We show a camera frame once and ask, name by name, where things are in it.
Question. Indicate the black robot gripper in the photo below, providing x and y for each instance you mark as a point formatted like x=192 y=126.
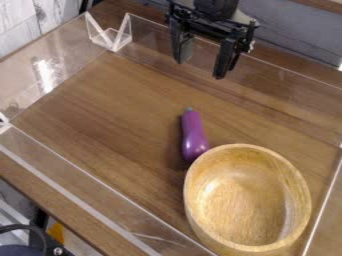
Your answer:
x=213 y=19

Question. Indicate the purple toy eggplant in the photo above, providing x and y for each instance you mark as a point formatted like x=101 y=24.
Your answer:
x=193 y=140

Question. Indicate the brown wooden bowl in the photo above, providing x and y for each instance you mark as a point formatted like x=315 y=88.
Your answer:
x=247 y=201

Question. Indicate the black clamp with screw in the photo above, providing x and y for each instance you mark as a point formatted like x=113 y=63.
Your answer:
x=40 y=240

